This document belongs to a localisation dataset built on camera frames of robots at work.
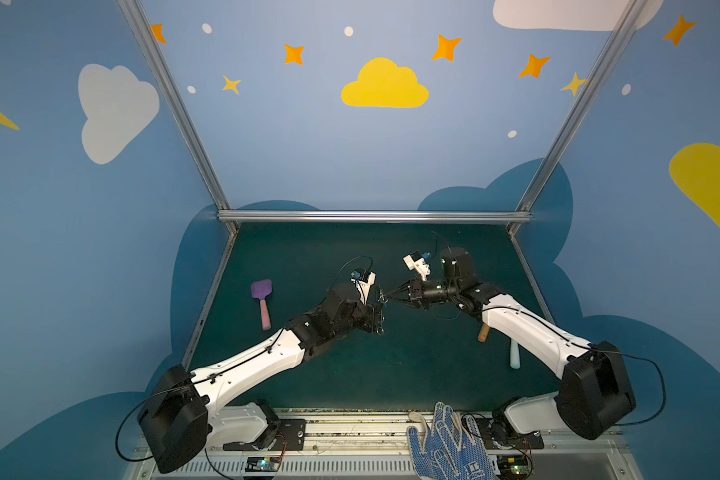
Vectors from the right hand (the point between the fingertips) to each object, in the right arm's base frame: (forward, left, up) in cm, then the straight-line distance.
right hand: (390, 295), depth 75 cm
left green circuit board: (-36, +30, -23) cm, 52 cm away
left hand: (-2, +1, -3) cm, 3 cm away
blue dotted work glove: (-30, -16, -21) cm, 40 cm away
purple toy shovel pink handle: (+12, +43, -20) cm, 49 cm away
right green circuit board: (-33, -32, -24) cm, 51 cm away
